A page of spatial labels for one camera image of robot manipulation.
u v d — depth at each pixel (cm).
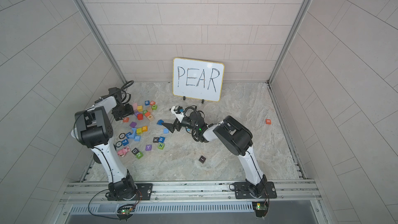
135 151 82
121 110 82
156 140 87
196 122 71
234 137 54
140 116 96
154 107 101
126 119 94
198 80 100
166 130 91
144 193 71
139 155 81
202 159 80
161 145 84
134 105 101
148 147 84
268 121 95
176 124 75
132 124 93
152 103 103
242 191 68
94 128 53
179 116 75
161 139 87
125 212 64
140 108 99
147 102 103
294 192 72
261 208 68
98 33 89
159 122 94
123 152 80
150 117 94
